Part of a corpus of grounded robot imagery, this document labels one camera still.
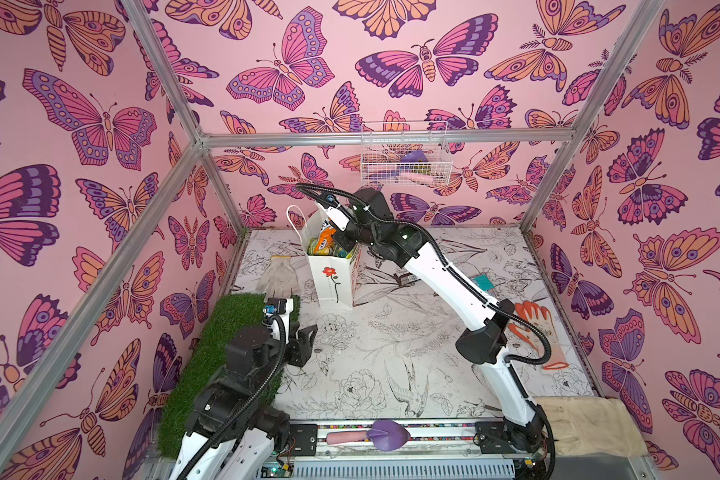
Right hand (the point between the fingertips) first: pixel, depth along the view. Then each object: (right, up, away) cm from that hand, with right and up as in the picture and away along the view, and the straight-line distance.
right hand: (333, 214), depth 75 cm
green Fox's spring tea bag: (-8, -7, +14) cm, 18 cm away
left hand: (-5, -26, -7) cm, 27 cm away
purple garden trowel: (+13, -55, -2) cm, 56 cm away
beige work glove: (+63, -53, -1) cm, 83 cm away
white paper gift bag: (0, -17, +10) cm, 20 cm away
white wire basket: (+14, +26, +22) cm, 37 cm away
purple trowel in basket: (+24, +18, +16) cm, 34 cm away
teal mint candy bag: (+48, -20, +26) cm, 58 cm away
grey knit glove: (-23, -19, +31) cm, 42 cm away
